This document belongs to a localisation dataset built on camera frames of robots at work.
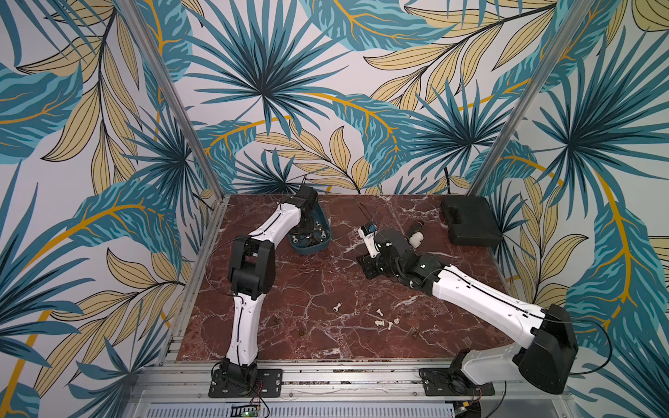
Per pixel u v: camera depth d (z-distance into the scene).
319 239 1.02
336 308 0.87
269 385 0.73
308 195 0.82
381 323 0.84
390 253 0.58
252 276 0.58
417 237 1.03
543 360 0.39
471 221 1.03
